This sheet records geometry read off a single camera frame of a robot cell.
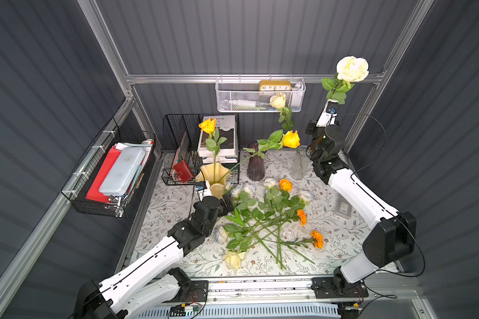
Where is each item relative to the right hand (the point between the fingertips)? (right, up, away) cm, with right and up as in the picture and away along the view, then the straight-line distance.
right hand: (333, 108), depth 70 cm
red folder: (-82, -30, -4) cm, 88 cm away
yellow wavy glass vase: (-45, -24, +19) cm, 54 cm away
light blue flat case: (-76, -22, 0) cm, 79 cm away
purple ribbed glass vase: (-25, -19, +39) cm, 50 cm away
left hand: (-41, -32, +6) cm, 52 cm away
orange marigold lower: (-1, -50, +10) cm, 51 cm away
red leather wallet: (-63, -23, +29) cm, 73 cm away
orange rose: (-11, -30, +30) cm, 43 cm away
